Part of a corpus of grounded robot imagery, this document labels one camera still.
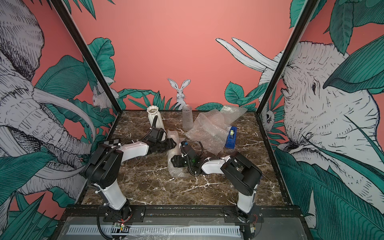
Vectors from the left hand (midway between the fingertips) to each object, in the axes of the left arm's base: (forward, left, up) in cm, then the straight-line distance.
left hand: (174, 142), depth 96 cm
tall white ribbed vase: (+14, +13, +16) cm, 25 cm away
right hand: (-11, 0, +1) cm, 11 cm away
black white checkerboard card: (+3, +41, -2) cm, 41 cm away
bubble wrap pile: (+12, -24, -2) cm, 27 cm away
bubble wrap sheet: (-20, -1, 0) cm, 20 cm away
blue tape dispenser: (-1, -38, +1) cm, 38 cm away
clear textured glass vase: (+14, -9, +9) cm, 19 cm away
